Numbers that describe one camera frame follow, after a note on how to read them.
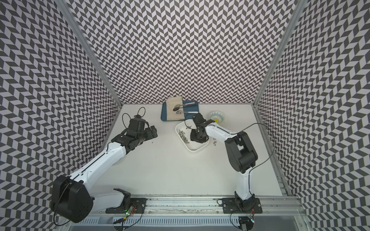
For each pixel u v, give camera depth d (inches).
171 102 47.3
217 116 42.7
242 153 19.9
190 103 42.8
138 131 25.1
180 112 44.2
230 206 28.6
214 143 37.9
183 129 40.5
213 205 29.6
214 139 26.9
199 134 28.3
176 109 45.5
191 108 45.3
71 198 15.3
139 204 28.5
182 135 39.1
